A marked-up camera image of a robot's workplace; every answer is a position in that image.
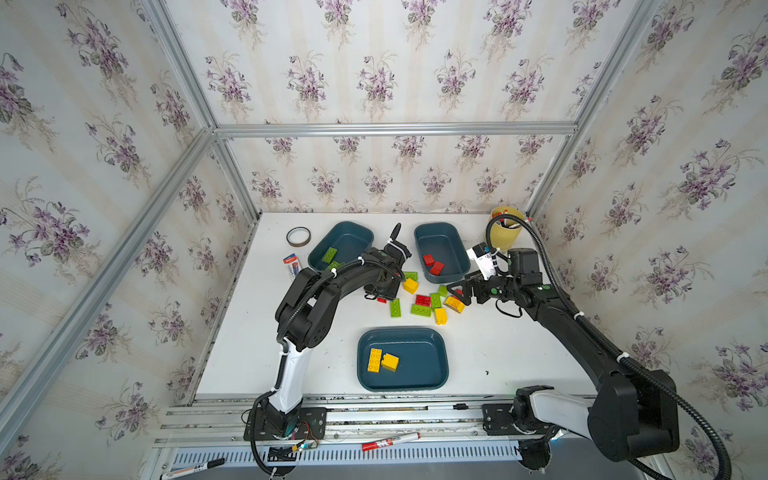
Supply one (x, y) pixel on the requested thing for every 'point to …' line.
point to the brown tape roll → (298, 236)
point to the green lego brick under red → (425, 311)
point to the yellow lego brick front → (440, 316)
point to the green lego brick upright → (395, 308)
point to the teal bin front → (423, 363)
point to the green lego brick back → (411, 275)
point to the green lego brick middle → (436, 301)
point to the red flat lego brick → (423, 300)
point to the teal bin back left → (350, 239)
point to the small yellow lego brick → (390, 362)
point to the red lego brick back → (428, 260)
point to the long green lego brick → (329, 255)
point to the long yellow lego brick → (374, 360)
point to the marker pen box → (293, 264)
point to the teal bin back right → (446, 243)
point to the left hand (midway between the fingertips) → (385, 290)
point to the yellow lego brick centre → (411, 286)
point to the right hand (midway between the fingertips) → (457, 283)
